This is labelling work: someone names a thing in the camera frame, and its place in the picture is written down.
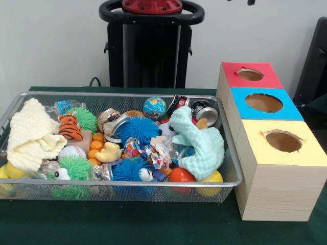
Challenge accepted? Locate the black flat panel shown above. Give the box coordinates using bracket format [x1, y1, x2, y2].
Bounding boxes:
[293, 16, 327, 103]

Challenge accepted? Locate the silver mesh bin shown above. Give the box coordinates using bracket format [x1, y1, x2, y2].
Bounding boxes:
[0, 91, 243, 204]

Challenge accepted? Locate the cream knitted cloth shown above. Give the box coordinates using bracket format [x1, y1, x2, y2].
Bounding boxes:
[7, 97, 68, 172]

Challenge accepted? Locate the wooden box with three holes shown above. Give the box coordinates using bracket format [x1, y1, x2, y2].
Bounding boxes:
[216, 62, 327, 222]

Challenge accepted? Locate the yellow duck plush toy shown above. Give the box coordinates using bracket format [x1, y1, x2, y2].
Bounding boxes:
[95, 141, 123, 163]

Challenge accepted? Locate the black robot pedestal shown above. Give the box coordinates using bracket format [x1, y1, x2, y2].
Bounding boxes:
[99, 0, 205, 89]

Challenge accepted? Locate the white baseball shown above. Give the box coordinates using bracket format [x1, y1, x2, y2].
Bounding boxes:
[58, 145, 87, 163]

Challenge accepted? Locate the globe print ball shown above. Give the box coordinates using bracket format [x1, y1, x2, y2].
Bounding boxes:
[143, 96, 167, 121]

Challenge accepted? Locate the dark green tablecloth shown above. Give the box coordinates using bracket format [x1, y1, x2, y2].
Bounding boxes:
[0, 86, 327, 245]
[302, 94, 327, 120]

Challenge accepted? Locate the blue spiky ball with eyes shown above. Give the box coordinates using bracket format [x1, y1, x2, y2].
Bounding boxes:
[112, 156, 157, 197]

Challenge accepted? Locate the green spiky ball with eyes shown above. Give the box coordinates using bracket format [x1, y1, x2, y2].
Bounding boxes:
[47, 155, 95, 200]

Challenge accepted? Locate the orange tiger plush toy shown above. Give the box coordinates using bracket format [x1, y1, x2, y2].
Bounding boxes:
[57, 110, 84, 141]

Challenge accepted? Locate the mint green cloth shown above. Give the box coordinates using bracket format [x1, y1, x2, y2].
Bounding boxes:
[168, 106, 225, 181]

